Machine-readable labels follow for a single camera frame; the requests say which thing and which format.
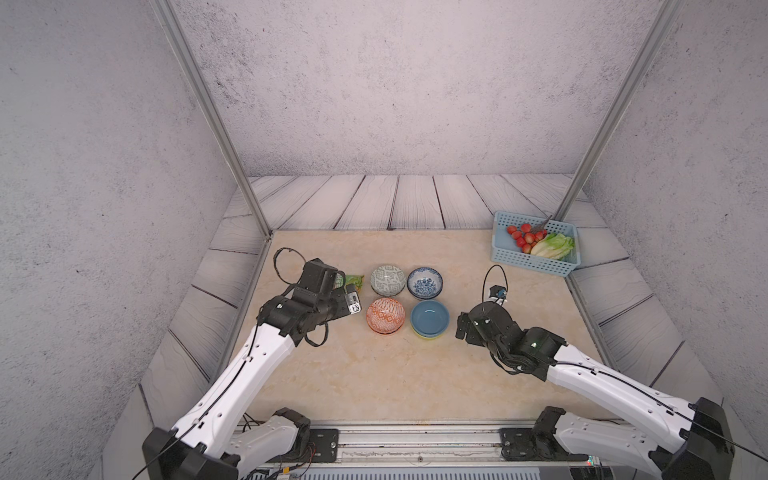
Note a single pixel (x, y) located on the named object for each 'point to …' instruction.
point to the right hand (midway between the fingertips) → (473, 322)
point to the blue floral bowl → (424, 283)
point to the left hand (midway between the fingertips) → (349, 301)
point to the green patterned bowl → (387, 280)
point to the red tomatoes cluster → (525, 236)
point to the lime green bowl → (426, 337)
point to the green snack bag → (356, 280)
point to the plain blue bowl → (429, 318)
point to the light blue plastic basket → (503, 247)
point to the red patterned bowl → (385, 316)
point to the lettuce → (554, 246)
